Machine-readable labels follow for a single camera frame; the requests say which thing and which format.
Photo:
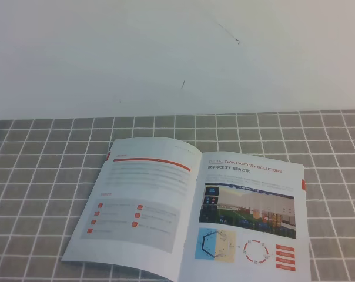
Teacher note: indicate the white brochure book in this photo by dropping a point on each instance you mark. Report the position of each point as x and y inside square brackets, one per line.
[163, 206]

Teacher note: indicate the grey checked tablecloth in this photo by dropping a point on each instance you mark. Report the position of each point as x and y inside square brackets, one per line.
[48, 168]

